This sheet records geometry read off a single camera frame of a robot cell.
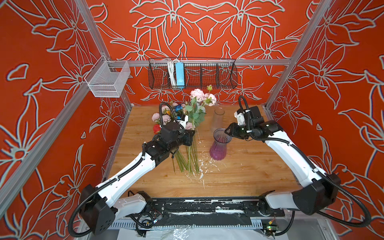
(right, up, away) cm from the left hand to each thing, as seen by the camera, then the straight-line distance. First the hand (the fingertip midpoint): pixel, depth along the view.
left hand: (194, 131), depth 74 cm
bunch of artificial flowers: (-8, -15, +18) cm, 25 cm away
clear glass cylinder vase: (+16, +6, +21) cm, 27 cm away
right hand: (+16, 0, +3) cm, 16 cm away
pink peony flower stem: (+1, +10, -1) cm, 10 cm away
